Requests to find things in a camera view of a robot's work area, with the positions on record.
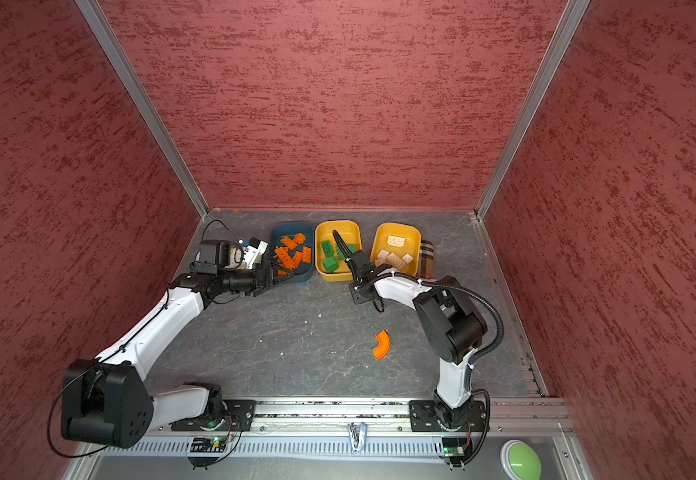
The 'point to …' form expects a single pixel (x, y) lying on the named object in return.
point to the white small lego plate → (407, 258)
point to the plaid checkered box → (426, 269)
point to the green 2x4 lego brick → (326, 245)
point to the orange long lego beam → (283, 258)
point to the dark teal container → (305, 271)
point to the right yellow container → (412, 243)
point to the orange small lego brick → (306, 255)
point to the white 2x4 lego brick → (395, 241)
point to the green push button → (520, 460)
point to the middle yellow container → (350, 232)
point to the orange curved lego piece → (381, 350)
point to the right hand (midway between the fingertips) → (365, 295)
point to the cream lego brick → (382, 256)
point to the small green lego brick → (331, 265)
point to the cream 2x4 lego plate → (395, 260)
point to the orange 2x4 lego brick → (289, 243)
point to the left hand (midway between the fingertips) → (284, 284)
